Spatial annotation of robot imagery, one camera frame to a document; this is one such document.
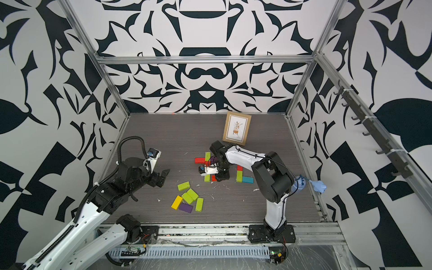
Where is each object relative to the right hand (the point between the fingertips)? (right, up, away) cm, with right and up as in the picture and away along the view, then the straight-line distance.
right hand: (218, 171), depth 92 cm
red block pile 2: (-3, -3, -4) cm, 5 cm away
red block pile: (-6, +4, +5) cm, 8 cm away
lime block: (-6, +8, +7) cm, 12 cm away
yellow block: (-20, -13, -10) cm, 26 cm away
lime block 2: (+11, -3, -2) cm, 12 cm away
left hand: (-27, +8, -17) cm, 33 cm away
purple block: (-16, -15, -10) cm, 24 cm away
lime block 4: (-9, -13, -11) cm, 20 cm away
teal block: (+16, -4, -2) cm, 16 cm away
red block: (+12, +2, +1) cm, 12 cm away
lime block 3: (-18, -6, -5) cm, 19 cm away
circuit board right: (+24, -30, -21) cm, 44 cm away
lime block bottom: (-6, -3, -4) cm, 7 cm away
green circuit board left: (-35, -27, -23) cm, 50 cm away
